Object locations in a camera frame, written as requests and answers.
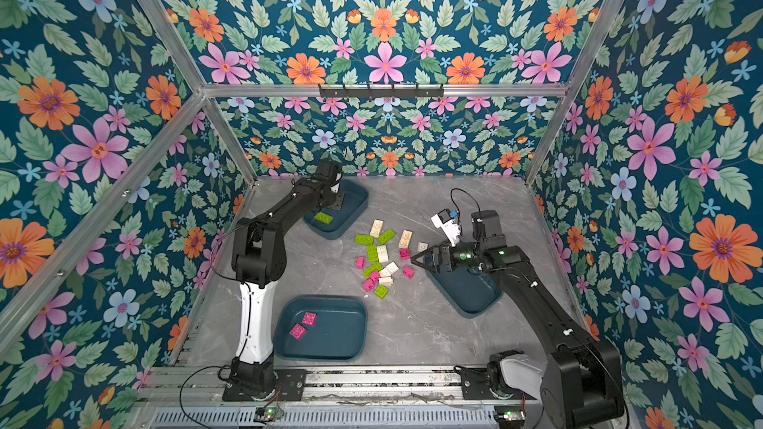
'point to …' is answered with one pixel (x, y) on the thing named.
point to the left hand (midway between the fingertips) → (336, 191)
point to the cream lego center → (382, 253)
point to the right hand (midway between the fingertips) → (422, 255)
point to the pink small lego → (309, 319)
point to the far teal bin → (354, 207)
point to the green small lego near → (381, 291)
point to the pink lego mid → (361, 262)
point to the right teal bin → (469, 293)
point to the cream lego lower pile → (385, 281)
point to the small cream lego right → (422, 246)
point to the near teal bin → (340, 332)
